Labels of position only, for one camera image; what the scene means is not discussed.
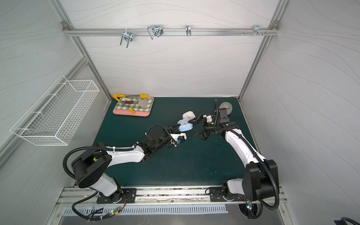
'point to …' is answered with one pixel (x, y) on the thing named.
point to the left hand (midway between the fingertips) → (179, 125)
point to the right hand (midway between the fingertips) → (190, 127)
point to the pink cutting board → (126, 112)
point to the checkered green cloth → (137, 103)
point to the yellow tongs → (116, 96)
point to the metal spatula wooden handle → (143, 103)
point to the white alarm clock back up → (189, 115)
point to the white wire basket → (56, 118)
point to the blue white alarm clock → (184, 125)
